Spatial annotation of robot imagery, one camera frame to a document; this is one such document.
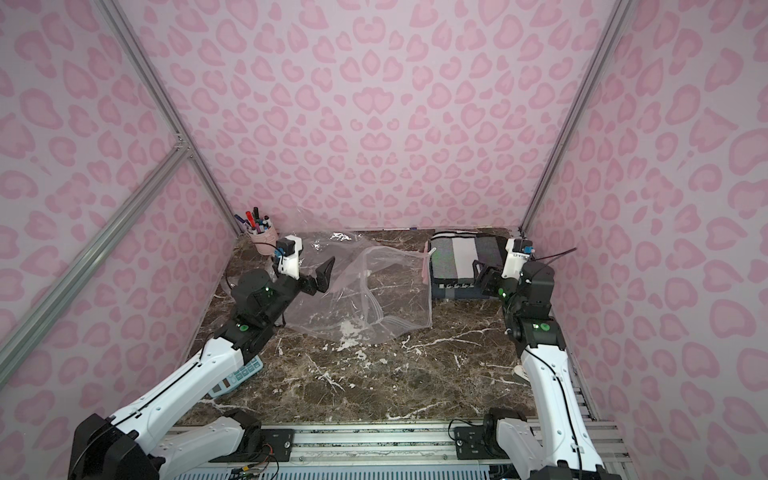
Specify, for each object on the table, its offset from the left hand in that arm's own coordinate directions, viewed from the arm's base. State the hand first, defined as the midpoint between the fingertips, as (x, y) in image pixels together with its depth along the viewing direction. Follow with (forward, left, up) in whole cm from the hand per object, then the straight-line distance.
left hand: (317, 251), depth 74 cm
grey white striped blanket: (+14, -38, -20) cm, 45 cm away
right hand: (-1, -41, -3) cm, 41 cm away
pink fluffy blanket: (+16, -30, -29) cm, 45 cm away
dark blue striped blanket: (+6, -39, -26) cm, 47 cm away
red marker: (+27, +30, -15) cm, 44 cm away
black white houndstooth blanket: (+24, -41, -19) cm, 51 cm away
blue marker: (+27, +34, -15) cm, 46 cm away
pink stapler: (-20, -54, -29) cm, 64 cm away
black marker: (+31, +30, -16) cm, 46 cm away
